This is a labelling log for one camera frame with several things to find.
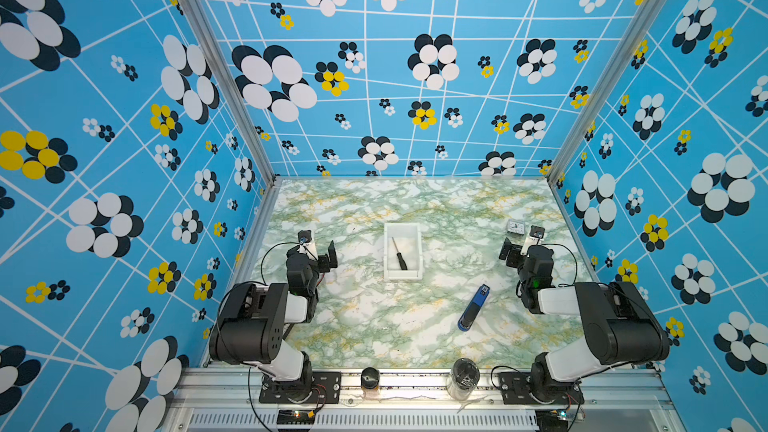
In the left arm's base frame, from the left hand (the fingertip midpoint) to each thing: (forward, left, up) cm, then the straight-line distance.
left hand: (318, 241), depth 92 cm
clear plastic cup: (-38, -39, +3) cm, 54 cm away
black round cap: (-37, -18, +2) cm, 42 cm away
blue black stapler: (-21, -44, -7) cm, 50 cm away
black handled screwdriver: (-4, -27, -7) cm, 28 cm away
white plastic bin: (+6, -29, -8) cm, 30 cm away
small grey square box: (+10, -66, -5) cm, 67 cm away
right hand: (+1, -65, -1) cm, 65 cm away
